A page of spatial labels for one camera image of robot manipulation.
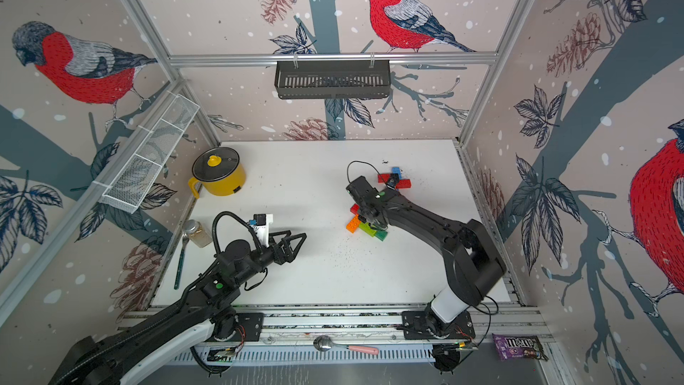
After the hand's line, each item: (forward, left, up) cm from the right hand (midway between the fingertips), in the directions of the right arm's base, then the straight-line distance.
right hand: (371, 208), depth 89 cm
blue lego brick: (+22, -11, -6) cm, 25 cm away
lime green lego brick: (-5, +2, -5) cm, 7 cm away
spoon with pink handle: (-38, +13, -10) cm, 41 cm away
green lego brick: (-6, -4, -7) cm, 10 cm away
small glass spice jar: (-12, +57, 0) cm, 58 cm away
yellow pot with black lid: (+16, +61, -1) cm, 63 cm away
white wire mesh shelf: (-3, +75, +14) cm, 76 cm away
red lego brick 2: (+4, +6, -7) cm, 10 cm away
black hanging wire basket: (+48, +16, +21) cm, 55 cm away
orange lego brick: (-3, +6, -6) cm, 9 cm away
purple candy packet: (-37, -37, -7) cm, 52 cm away
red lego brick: (+18, -14, -9) cm, 24 cm away
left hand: (-13, +21, +7) cm, 26 cm away
